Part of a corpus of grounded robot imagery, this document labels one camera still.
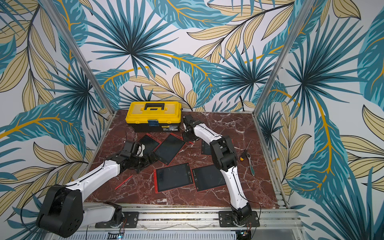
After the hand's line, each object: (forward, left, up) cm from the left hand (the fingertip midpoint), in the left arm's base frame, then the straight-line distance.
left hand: (154, 163), depth 85 cm
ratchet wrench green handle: (+9, -58, -5) cm, 59 cm away
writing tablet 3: (+15, -31, -7) cm, 35 cm away
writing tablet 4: (-5, -31, -8) cm, 33 cm away
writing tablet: (+19, +7, -8) cm, 21 cm away
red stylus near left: (-8, +17, -7) cm, 20 cm away
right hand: (+22, -18, -6) cm, 30 cm away
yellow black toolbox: (+28, +3, +9) cm, 30 cm away
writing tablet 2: (+15, -6, -8) cm, 18 cm away
